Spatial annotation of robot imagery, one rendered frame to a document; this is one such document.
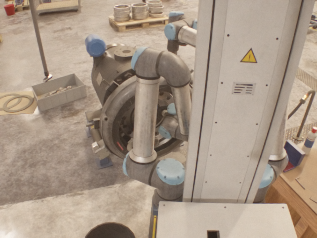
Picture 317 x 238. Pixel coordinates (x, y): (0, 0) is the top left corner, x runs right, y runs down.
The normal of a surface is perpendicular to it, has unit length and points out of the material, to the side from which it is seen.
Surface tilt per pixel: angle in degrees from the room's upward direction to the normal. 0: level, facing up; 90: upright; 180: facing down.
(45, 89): 90
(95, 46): 90
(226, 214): 0
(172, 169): 5
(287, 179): 0
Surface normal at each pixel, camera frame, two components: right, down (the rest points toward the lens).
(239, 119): -0.07, 0.59
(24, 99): 0.00, -0.81
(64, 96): 0.56, 0.49
